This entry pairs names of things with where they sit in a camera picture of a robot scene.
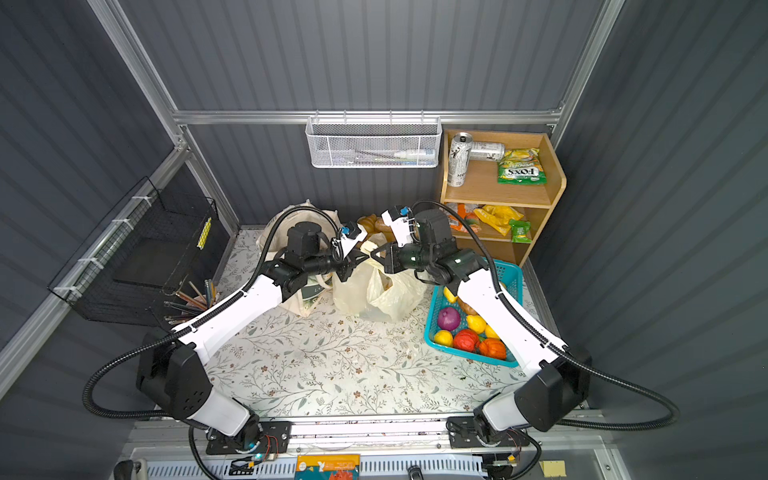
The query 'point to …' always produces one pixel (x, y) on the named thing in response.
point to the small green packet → (521, 231)
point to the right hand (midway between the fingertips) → (374, 256)
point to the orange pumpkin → (493, 347)
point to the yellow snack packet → (499, 216)
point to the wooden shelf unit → (507, 184)
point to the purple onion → (449, 318)
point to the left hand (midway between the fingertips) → (368, 252)
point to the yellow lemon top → (476, 323)
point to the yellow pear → (449, 295)
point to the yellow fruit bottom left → (443, 337)
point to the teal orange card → (328, 467)
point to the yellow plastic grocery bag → (371, 292)
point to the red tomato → (466, 340)
